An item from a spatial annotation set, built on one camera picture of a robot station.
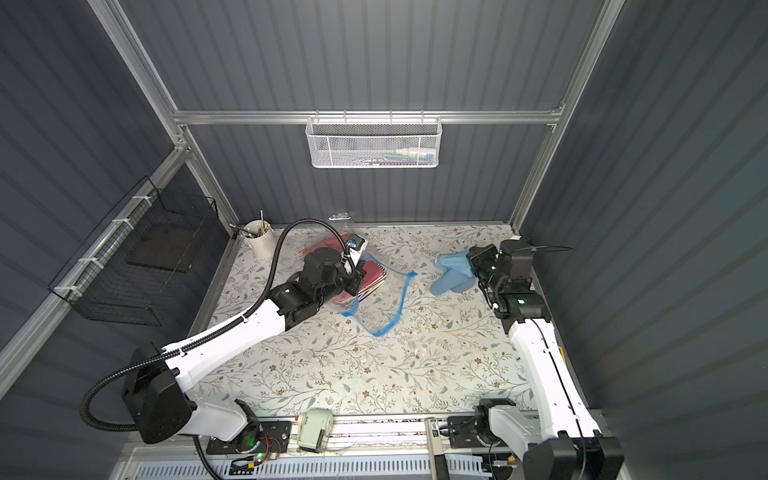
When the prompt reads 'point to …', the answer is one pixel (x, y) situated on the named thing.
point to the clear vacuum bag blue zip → (380, 302)
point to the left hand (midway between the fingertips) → (365, 264)
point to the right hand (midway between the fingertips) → (475, 245)
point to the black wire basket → (134, 267)
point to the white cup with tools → (260, 237)
